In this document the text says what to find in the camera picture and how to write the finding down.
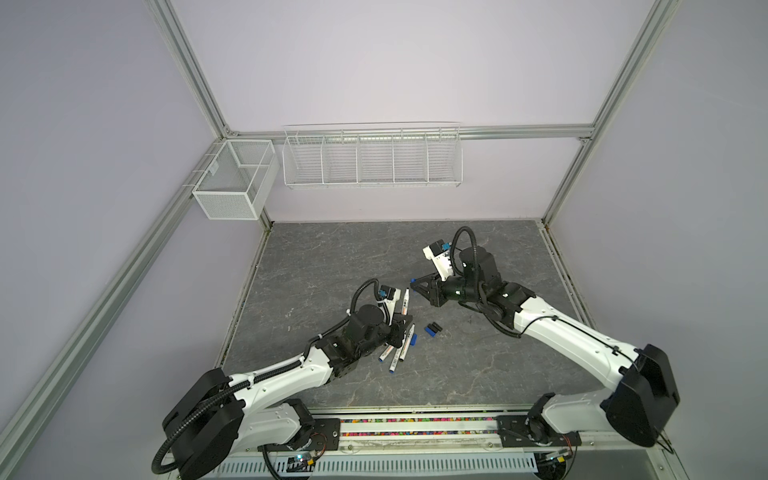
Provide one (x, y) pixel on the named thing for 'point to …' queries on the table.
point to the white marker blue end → (407, 343)
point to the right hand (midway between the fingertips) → (413, 286)
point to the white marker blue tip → (395, 359)
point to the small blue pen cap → (414, 339)
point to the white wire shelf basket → (373, 155)
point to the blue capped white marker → (405, 302)
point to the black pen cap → (438, 327)
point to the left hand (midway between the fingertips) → (410, 321)
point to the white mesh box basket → (235, 179)
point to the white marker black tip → (385, 353)
